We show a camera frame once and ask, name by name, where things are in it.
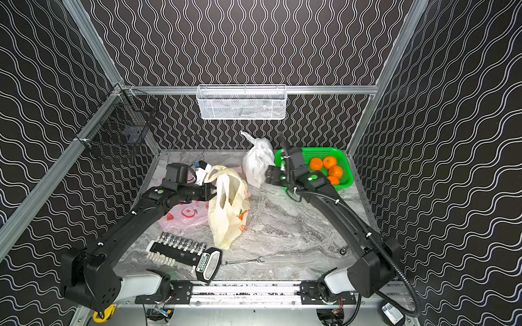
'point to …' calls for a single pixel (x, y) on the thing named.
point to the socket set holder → (173, 250)
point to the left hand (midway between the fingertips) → (226, 190)
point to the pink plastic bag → (184, 216)
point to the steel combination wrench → (225, 263)
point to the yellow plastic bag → (229, 204)
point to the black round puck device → (393, 314)
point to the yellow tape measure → (108, 313)
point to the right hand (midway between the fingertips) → (275, 172)
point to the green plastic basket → (342, 159)
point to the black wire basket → (123, 117)
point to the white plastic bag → (256, 159)
